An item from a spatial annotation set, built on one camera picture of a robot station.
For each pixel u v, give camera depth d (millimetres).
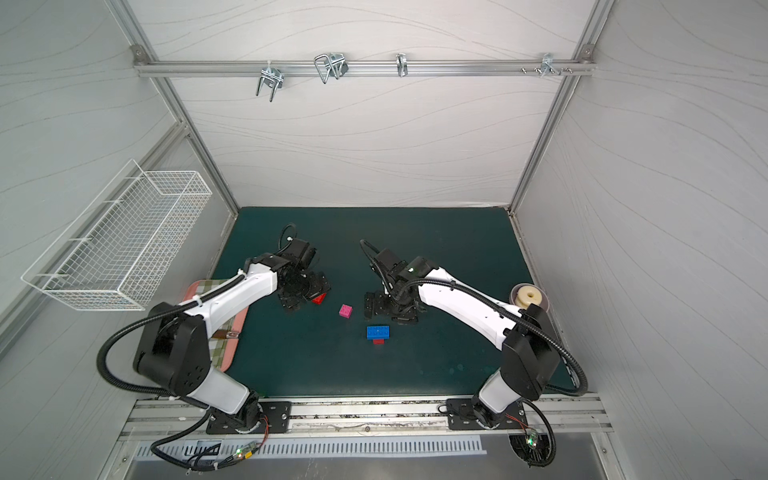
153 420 749
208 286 961
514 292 903
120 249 689
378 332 833
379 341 846
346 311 906
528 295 889
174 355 437
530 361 425
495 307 464
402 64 783
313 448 703
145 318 424
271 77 784
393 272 619
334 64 764
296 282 670
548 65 764
